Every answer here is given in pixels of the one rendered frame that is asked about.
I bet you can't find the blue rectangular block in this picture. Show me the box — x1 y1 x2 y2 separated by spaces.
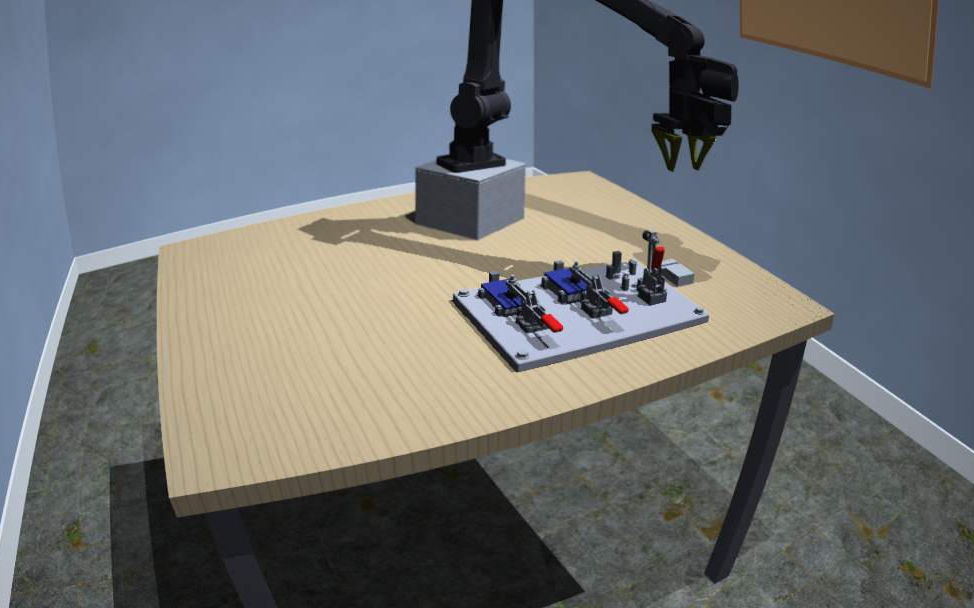
544 268 587 301
481 279 521 314

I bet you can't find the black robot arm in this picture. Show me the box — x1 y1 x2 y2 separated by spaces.
436 0 739 173

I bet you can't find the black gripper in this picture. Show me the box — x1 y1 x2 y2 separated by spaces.
652 87 716 172

